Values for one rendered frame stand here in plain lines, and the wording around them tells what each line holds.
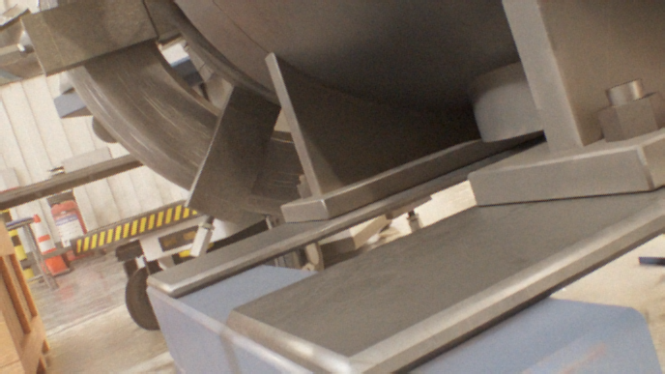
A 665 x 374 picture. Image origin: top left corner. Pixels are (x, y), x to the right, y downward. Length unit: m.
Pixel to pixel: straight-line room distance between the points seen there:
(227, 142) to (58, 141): 8.50
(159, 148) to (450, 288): 0.73
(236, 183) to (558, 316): 0.74
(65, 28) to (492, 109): 0.58
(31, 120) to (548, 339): 9.34
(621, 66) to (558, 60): 0.04
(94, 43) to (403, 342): 0.77
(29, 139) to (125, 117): 8.53
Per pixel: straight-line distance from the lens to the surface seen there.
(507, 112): 0.53
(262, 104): 0.93
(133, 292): 1.82
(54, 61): 0.91
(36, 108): 9.51
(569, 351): 0.18
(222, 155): 0.91
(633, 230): 0.25
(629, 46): 0.35
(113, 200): 9.28
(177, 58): 1.70
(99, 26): 0.92
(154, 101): 0.93
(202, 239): 0.90
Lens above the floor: 0.32
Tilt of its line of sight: 3 degrees down
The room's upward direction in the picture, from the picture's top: 19 degrees counter-clockwise
